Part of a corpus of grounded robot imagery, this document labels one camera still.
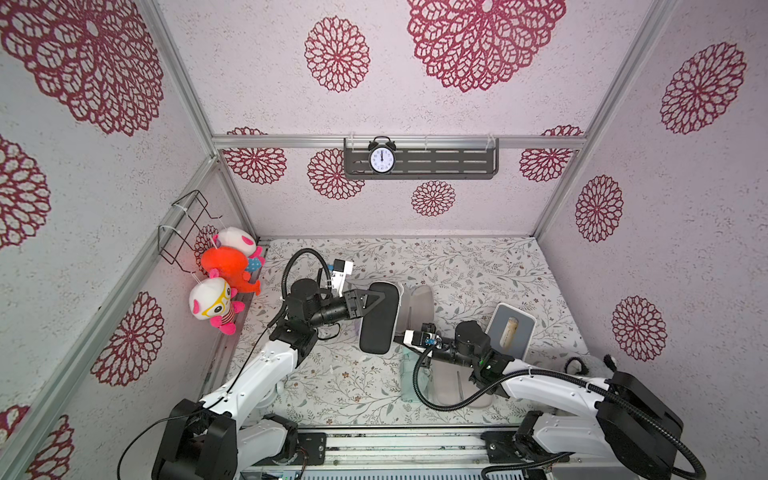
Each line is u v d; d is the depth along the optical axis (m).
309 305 0.60
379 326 0.70
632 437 0.41
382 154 0.90
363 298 0.68
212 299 0.80
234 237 0.95
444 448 0.75
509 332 0.92
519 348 0.89
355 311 0.66
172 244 0.78
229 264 0.90
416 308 1.00
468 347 0.60
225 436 0.39
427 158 0.93
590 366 0.67
